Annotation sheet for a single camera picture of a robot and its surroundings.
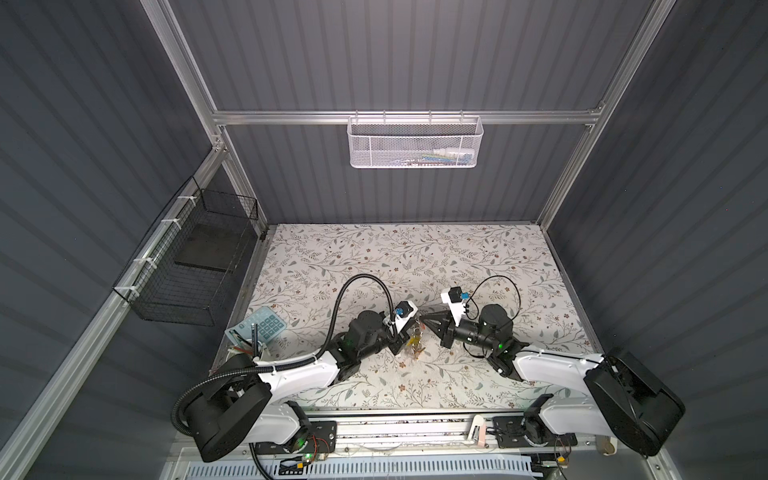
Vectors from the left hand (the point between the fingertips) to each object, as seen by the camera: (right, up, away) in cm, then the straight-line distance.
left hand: (414, 319), depth 80 cm
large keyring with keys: (0, -6, 0) cm, 6 cm away
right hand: (+3, 0, -2) cm, 3 cm away
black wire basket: (-58, +13, -8) cm, 60 cm away
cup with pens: (-46, -6, -3) cm, 47 cm away
